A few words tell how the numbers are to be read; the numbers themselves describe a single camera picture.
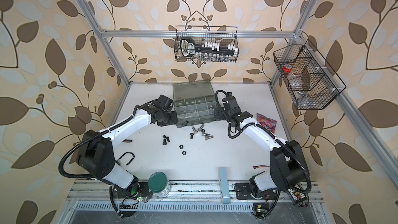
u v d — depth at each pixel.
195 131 0.94
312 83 0.73
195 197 0.74
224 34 0.91
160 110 0.66
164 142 0.91
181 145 0.89
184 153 0.87
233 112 0.67
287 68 0.88
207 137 0.91
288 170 0.42
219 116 0.79
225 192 0.71
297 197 0.72
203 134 0.94
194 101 1.09
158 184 0.67
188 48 0.85
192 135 0.94
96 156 0.44
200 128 0.96
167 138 0.92
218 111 0.79
